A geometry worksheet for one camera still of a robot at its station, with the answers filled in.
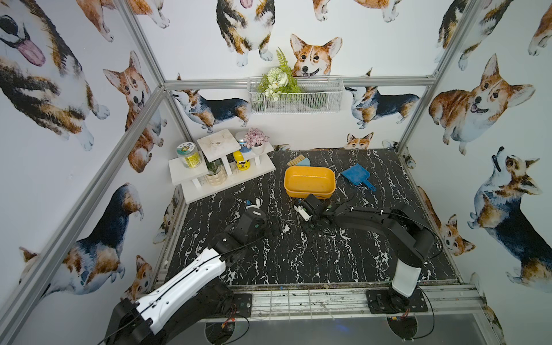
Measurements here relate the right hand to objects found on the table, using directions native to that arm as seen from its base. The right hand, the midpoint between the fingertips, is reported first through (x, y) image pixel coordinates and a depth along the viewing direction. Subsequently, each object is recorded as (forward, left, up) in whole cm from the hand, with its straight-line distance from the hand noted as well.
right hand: (309, 218), depth 93 cm
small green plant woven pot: (+20, +43, +6) cm, 48 cm away
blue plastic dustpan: (+26, -27, -3) cm, 38 cm away
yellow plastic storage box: (+21, +3, -1) cm, 22 cm away
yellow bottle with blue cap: (+26, +32, +12) cm, 43 cm away
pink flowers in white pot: (+26, +23, +23) cm, 41 cm away
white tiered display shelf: (+25, +39, +20) cm, 50 cm away
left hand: (-5, +15, +12) cm, 20 cm away
